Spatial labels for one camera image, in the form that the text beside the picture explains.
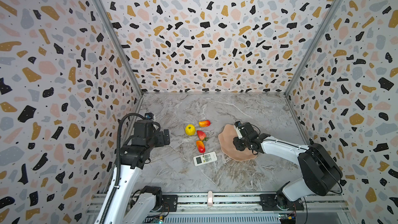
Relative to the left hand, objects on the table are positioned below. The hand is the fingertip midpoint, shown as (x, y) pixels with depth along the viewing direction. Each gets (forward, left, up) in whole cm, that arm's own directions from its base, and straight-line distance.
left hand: (157, 131), depth 72 cm
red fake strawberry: (+9, -20, -20) cm, 30 cm away
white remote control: (-5, -22, -23) cm, 32 cm away
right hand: (+6, -40, -19) cm, 44 cm away
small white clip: (-25, -24, -21) cm, 40 cm away
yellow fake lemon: (+12, -13, -19) cm, 26 cm away
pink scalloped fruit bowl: (+8, -35, -23) cm, 43 cm away
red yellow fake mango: (+19, -22, -22) cm, 36 cm away
